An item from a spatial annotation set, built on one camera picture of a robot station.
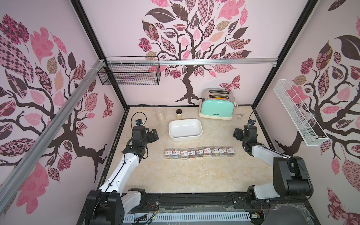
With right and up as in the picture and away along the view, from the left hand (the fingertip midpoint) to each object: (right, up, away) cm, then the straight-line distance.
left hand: (149, 134), depth 85 cm
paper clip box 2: (+17, -13, +5) cm, 22 cm away
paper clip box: (+12, -13, +5) cm, 18 cm away
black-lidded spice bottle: (+18, +13, +19) cm, 30 cm away
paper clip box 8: (+53, -12, +6) cm, 55 cm away
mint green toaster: (+47, +21, +18) cm, 55 cm away
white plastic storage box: (+24, +1, +19) cm, 31 cm away
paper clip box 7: (+48, -12, +6) cm, 50 cm away
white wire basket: (+89, +12, -6) cm, 90 cm away
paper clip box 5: (+38, -12, +7) cm, 40 cm away
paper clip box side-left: (+32, -12, +5) cm, 35 cm away
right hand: (+62, +1, +8) cm, 63 cm away
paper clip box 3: (+22, -13, +5) cm, 26 cm away
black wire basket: (-26, +49, +37) cm, 67 cm away
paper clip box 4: (+27, -13, +5) cm, 30 cm away
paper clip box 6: (+43, -12, +6) cm, 45 cm away
